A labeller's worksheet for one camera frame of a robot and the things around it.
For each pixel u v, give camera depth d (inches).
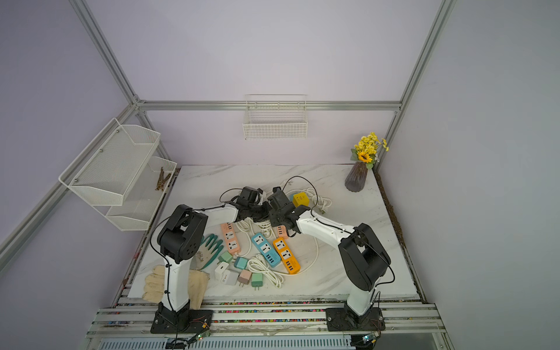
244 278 32.2
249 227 37.8
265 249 34.7
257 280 32.4
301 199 38.4
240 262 33.7
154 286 31.6
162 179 38.4
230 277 30.8
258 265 33.4
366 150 35.8
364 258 18.3
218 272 31.1
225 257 34.4
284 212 27.0
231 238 36.2
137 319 29.7
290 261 33.2
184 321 25.7
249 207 33.0
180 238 21.9
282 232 36.6
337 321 28.8
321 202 40.8
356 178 41.4
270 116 37.4
